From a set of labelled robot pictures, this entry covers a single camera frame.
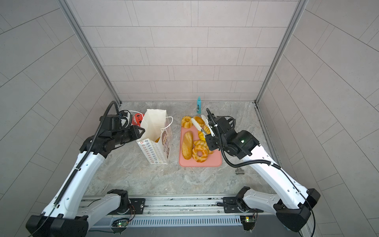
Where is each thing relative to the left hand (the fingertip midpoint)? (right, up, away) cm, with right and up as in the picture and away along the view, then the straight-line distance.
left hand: (147, 128), depth 73 cm
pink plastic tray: (+35, -21, +13) cm, 43 cm away
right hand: (+31, -5, -4) cm, 31 cm away
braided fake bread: (+29, -10, +15) cm, 35 cm away
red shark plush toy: (-9, +4, +9) cm, 13 cm away
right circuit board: (+49, -43, -4) cm, 65 cm away
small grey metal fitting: (+49, -25, +8) cm, 55 cm away
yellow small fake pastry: (+28, -7, +21) cm, 35 cm away
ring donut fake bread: (+30, -15, +10) cm, 35 cm away
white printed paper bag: (+2, +2, +12) cm, 12 cm away
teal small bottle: (+27, +13, +31) cm, 43 cm away
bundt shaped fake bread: (+18, +1, +26) cm, 31 cm away
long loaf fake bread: (+19, -12, +15) cm, 27 cm away
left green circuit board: (-8, -41, -9) cm, 43 cm away
